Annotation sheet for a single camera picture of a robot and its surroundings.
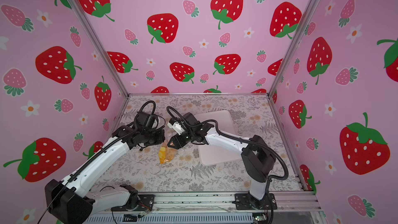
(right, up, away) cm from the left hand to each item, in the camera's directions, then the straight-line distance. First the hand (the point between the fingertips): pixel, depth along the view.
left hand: (167, 137), depth 79 cm
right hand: (+1, -4, -3) cm, 5 cm away
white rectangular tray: (+22, -13, +13) cm, 29 cm away
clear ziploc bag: (-2, -10, +6) cm, 12 cm away
